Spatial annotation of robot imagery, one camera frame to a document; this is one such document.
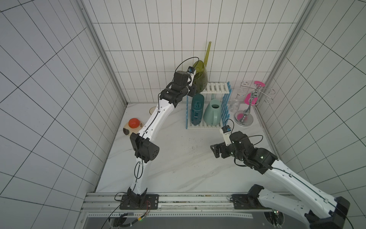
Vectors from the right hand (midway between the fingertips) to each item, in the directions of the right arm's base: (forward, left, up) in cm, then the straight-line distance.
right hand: (213, 145), depth 74 cm
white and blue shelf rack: (+38, -1, +8) cm, 39 cm away
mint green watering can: (+25, -2, -3) cm, 25 cm away
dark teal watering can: (+27, +8, +3) cm, 28 cm away
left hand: (+28, +12, +16) cm, 35 cm away
